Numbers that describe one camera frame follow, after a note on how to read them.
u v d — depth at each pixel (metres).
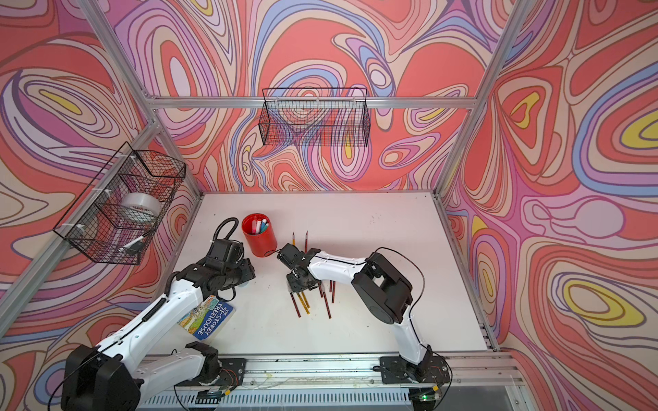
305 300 0.87
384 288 0.53
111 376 0.38
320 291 0.89
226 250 0.64
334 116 1.00
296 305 0.86
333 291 0.89
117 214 0.69
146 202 0.73
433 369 0.73
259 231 0.96
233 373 0.72
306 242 1.02
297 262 0.74
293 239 1.04
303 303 0.87
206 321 0.80
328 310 0.85
